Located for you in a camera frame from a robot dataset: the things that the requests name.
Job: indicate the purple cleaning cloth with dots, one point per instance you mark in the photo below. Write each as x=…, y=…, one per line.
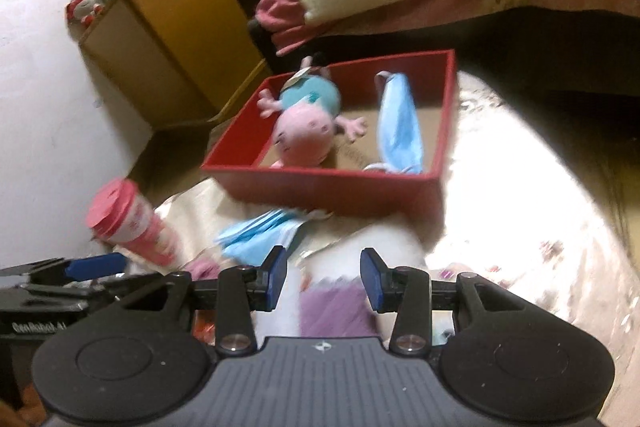
x=336, y=309

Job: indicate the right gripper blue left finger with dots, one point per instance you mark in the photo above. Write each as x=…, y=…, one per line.
x=257, y=287

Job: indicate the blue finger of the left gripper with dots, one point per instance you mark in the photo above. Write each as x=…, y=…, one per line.
x=93, y=268

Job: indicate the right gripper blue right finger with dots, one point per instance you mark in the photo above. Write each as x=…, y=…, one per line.
x=386, y=287

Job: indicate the pink lidded cup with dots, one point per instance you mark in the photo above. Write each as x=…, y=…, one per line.
x=120, y=215

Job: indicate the wooden cabinet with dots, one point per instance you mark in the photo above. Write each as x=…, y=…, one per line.
x=178, y=61

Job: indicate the red storage box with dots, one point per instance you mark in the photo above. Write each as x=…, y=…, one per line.
x=242, y=160

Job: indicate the blue face mask stack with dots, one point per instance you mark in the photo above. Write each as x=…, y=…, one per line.
x=249, y=242

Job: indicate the pink pig plush toy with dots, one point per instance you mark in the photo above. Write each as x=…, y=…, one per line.
x=309, y=114

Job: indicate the dark bed frame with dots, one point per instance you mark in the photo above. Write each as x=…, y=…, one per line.
x=574, y=68

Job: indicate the red santa plush doll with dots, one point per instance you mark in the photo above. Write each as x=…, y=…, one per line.
x=82, y=11

